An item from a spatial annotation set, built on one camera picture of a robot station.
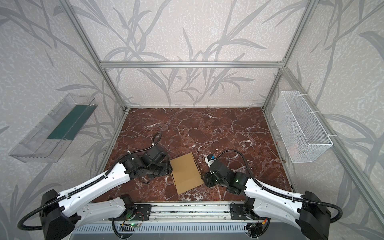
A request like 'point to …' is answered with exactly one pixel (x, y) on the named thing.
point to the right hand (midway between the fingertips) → (202, 172)
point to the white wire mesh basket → (303, 138)
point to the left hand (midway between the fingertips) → (171, 167)
